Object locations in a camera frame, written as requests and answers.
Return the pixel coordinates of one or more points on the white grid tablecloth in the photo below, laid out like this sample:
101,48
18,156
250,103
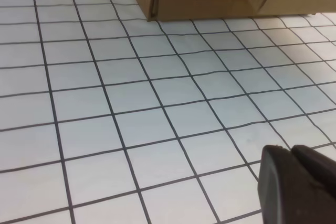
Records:
109,118

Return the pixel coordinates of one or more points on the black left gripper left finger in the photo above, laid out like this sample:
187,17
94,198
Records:
284,187

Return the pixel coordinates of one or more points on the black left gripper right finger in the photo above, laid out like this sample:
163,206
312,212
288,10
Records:
322,171

